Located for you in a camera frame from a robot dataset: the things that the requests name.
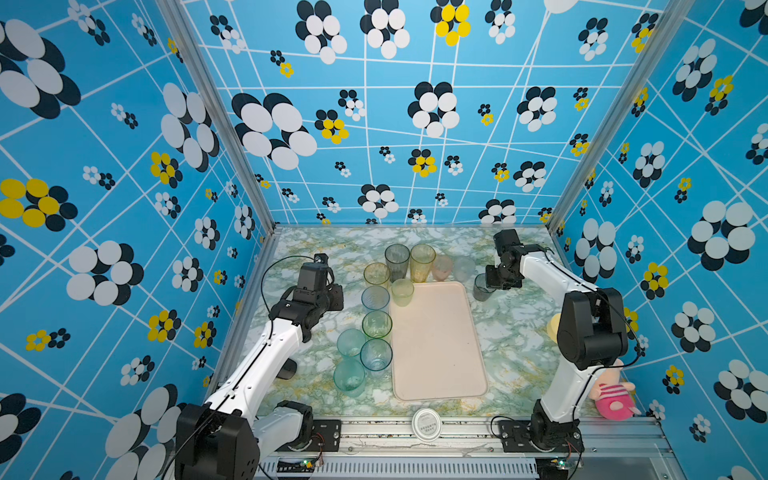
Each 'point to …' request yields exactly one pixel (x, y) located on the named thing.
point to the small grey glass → (481, 291)
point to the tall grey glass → (397, 257)
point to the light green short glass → (402, 291)
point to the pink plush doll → (614, 401)
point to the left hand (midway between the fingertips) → (336, 288)
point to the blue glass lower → (376, 356)
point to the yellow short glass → (376, 273)
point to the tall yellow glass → (421, 259)
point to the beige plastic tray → (437, 350)
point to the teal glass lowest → (349, 377)
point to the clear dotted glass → (463, 269)
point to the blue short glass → (375, 297)
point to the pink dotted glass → (442, 267)
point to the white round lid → (427, 425)
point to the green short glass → (377, 324)
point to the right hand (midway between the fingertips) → (497, 282)
